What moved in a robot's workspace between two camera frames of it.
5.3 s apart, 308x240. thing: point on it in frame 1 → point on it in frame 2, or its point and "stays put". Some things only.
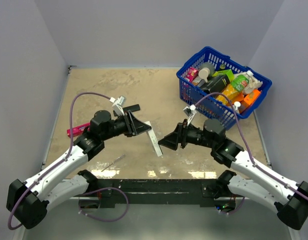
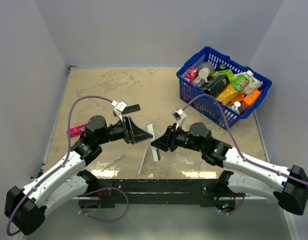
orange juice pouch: (234, 96) stays put
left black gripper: (137, 126) → (132, 133)
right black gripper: (180, 134) → (168, 140)
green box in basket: (228, 72) stays put
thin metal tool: (113, 162) stays put
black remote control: (133, 108) stays put
